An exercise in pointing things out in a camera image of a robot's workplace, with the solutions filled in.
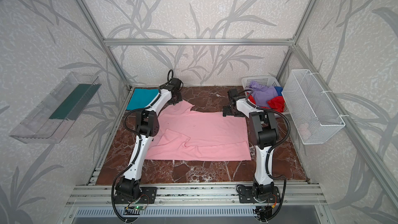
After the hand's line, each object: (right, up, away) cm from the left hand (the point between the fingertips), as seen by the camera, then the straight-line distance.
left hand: (179, 96), depth 112 cm
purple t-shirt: (+58, +2, -4) cm, 59 cm away
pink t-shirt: (+7, -24, -18) cm, 31 cm away
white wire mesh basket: (+64, -8, -49) cm, 81 cm away
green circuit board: (-10, -52, -41) cm, 68 cm away
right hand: (+38, -9, -8) cm, 40 cm away
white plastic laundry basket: (+65, +12, +4) cm, 67 cm away
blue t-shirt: (+71, +4, -6) cm, 71 cm away
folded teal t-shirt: (-28, -2, +1) cm, 28 cm away
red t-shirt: (+65, -5, -13) cm, 67 cm away
